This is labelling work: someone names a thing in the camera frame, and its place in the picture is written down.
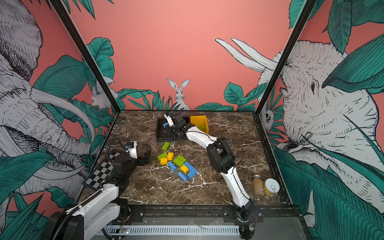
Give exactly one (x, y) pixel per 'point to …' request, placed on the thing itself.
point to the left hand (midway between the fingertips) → (143, 147)
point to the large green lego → (179, 160)
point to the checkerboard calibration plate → (99, 176)
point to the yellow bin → (201, 121)
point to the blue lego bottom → (181, 175)
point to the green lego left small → (162, 155)
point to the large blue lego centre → (192, 170)
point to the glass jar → (257, 185)
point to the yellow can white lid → (271, 186)
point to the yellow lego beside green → (170, 156)
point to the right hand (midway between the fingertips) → (164, 126)
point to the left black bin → (161, 135)
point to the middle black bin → (172, 137)
